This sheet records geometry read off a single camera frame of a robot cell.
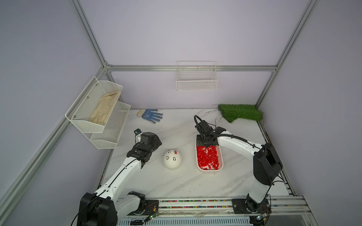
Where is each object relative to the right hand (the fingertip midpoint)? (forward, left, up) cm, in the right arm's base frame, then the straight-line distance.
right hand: (202, 142), depth 90 cm
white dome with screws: (-13, +19, +3) cm, 23 cm away
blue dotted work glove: (+34, +43, -7) cm, 55 cm away
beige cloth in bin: (+8, +58, +23) cm, 63 cm away
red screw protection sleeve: (-8, +17, +4) cm, 19 cm away
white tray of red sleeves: (-8, -4, -7) cm, 11 cm away
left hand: (-3, +32, +5) cm, 33 cm away
